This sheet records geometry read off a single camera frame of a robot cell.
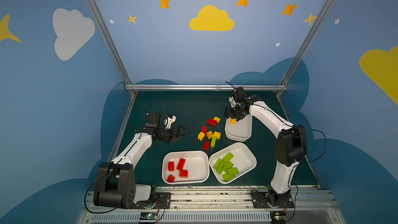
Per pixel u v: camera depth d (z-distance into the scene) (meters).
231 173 0.82
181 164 0.84
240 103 0.68
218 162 0.86
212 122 1.02
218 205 0.74
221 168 0.83
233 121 1.04
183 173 0.82
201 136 0.96
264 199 0.75
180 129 0.75
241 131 0.98
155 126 0.69
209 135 0.96
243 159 0.88
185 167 0.85
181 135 0.73
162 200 0.75
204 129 0.98
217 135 0.96
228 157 0.88
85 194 0.39
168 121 0.75
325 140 0.48
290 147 0.49
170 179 0.78
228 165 0.86
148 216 0.71
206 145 0.91
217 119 1.05
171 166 0.82
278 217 0.72
